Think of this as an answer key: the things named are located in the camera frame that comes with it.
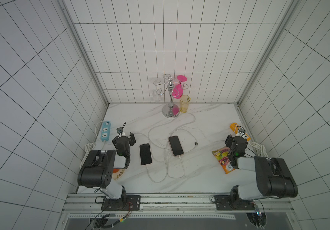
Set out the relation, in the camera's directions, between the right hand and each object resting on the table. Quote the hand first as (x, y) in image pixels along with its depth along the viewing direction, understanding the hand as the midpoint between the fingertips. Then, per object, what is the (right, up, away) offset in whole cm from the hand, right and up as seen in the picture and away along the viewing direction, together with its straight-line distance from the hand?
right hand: (231, 134), depth 92 cm
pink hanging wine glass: (-34, +31, +14) cm, 48 cm away
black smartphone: (-57, -12, -2) cm, 58 cm away
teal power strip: (-87, +1, +8) cm, 87 cm away
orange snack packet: (-9, -12, -5) cm, 16 cm away
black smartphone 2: (-37, -8, +1) cm, 37 cm away
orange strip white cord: (+17, -10, -3) cm, 19 cm away
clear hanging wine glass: (-50, +28, +13) cm, 59 cm away
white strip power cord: (-95, -9, +2) cm, 95 cm away
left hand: (-72, -1, +3) cm, 72 cm away
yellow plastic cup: (-29, +24, +14) cm, 41 cm away
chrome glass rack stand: (-39, +17, +21) cm, 48 cm away
